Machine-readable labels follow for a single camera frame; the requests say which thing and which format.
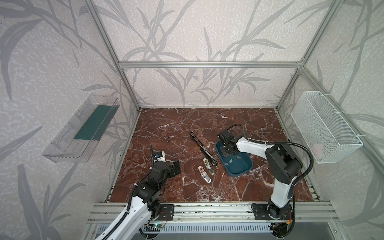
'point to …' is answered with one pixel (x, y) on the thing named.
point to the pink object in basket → (317, 150)
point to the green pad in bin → (97, 123)
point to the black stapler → (205, 152)
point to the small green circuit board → (159, 225)
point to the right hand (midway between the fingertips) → (226, 146)
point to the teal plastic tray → (236, 164)
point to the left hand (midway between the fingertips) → (175, 159)
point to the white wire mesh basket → (326, 135)
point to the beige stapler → (209, 167)
